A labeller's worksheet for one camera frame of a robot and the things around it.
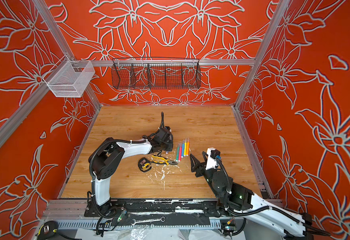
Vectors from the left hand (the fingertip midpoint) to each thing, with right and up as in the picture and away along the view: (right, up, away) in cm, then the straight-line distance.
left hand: (172, 143), depth 95 cm
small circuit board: (+27, -35, -26) cm, 51 cm away
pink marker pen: (+5, -5, -3) cm, 8 cm away
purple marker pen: (+3, -9, -5) cm, 11 cm away
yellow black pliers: (-5, -10, -7) cm, 13 cm away
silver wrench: (-5, -32, -25) cm, 41 cm away
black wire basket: (-12, +47, +5) cm, 49 cm away
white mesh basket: (-66, +42, -3) cm, 78 cm away
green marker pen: (+4, -2, 0) cm, 4 cm away
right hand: (+10, -1, -26) cm, 28 cm away
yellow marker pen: (+8, -3, 0) cm, 9 cm away
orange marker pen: (+10, -3, -1) cm, 10 cm away
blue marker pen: (+7, -4, -2) cm, 8 cm away
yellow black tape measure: (-17, -11, -10) cm, 23 cm away
